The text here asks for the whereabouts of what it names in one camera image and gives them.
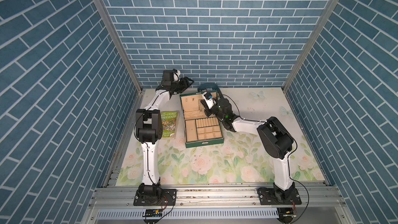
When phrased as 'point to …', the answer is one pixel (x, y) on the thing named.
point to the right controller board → (286, 212)
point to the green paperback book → (169, 120)
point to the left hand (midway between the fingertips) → (195, 82)
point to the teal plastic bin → (206, 85)
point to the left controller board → (154, 212)
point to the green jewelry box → (200, 129)
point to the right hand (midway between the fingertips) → (203, 101)
